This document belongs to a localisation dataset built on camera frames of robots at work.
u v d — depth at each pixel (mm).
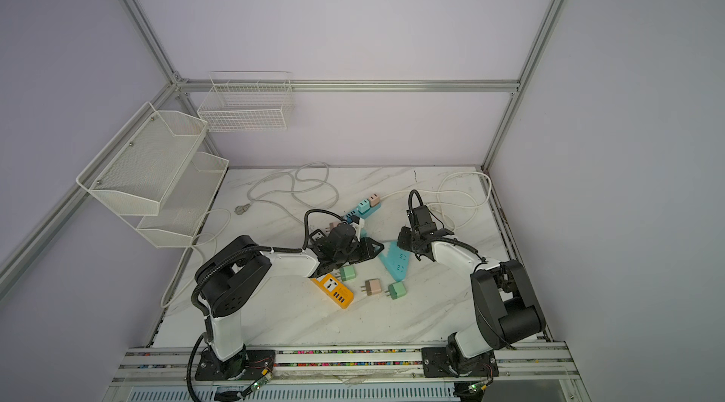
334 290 839
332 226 1010
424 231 714
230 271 527
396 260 904
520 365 748
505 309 441
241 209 1043
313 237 957
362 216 1020
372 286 858
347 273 881
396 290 851
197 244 959
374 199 1012
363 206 1008
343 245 742
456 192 1126
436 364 736
